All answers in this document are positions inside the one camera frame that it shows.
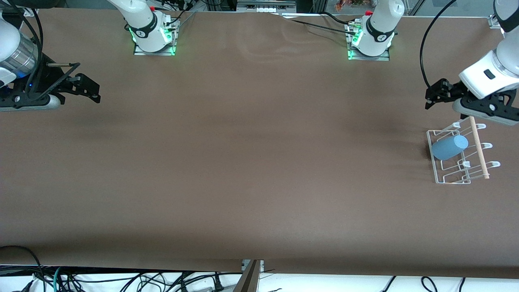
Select teal cable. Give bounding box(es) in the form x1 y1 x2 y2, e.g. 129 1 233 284
52 266 64 292

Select black base connector cables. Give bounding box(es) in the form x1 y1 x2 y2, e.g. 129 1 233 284
160 0 198 31

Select blue plastic cup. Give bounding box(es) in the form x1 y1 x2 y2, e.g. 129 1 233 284
431 135 469 161

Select grey network switch box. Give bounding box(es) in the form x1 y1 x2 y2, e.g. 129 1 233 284
237 0 297 13

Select white wire cup rack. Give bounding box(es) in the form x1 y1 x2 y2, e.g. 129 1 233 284
427 116 501 185

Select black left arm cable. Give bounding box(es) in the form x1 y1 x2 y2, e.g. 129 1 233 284
419 0 458 90

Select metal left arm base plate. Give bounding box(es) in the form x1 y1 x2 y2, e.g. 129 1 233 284
347 20 391 62

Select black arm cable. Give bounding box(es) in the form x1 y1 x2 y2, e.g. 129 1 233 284
419 0 458 90
8 0 44 99

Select black cable across table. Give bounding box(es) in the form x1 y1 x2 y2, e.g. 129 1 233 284
280 12 357 34

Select tangled black cables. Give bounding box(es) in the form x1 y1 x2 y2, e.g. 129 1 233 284
61 271 213 292

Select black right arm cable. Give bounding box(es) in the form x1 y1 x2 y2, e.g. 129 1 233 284
8 0 44 99

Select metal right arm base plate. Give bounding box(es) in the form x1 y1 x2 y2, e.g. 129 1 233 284
133 18 178 56

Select brown wooden post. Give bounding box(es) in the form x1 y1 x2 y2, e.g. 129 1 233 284
233 260 262 292

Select black looped floor cable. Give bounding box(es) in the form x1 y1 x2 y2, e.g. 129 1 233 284
0 245 43 292

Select orange background object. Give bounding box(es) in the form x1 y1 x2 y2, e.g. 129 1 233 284
335 0 366 11

